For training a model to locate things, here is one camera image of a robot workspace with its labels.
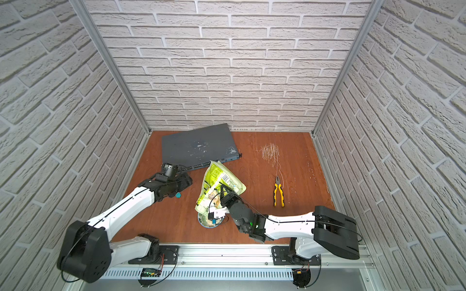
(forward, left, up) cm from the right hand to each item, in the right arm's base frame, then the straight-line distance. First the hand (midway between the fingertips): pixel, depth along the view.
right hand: (224, 186), depth 73 cm
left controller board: (-27, +32, -22) cm, 47 cm away
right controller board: (-31, -29, -20) cm, 47 cm away
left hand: (+11, +20, -10) cm, 25 cm away
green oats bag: (+4, +3, +2) cm, 6 cm away
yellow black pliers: (+8, -27, -18) cm, 34 cm away
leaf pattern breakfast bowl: (-8, +10, -18) cm, 22 cm away
